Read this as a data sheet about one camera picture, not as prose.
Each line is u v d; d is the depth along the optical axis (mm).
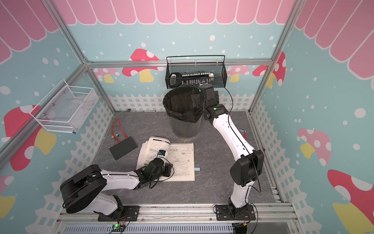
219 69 954
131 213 743
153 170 683
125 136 1056
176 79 895
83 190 440
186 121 843
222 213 742
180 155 943
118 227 727
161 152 799
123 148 990
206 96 583
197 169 895
